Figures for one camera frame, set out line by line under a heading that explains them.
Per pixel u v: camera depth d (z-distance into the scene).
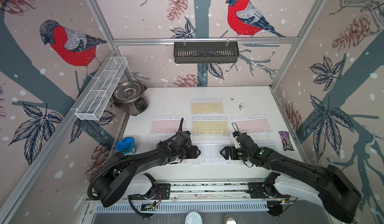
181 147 0.67
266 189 0.66
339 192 0.40
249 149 0.65
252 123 0.98
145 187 0.61
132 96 0.99
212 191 0.75
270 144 0.90
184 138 0.67
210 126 0.98
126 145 0.80
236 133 0.79
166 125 0.98
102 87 0.80
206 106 1.07
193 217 0.62
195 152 0.77
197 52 1.07
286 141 0.90
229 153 0.76
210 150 0.87
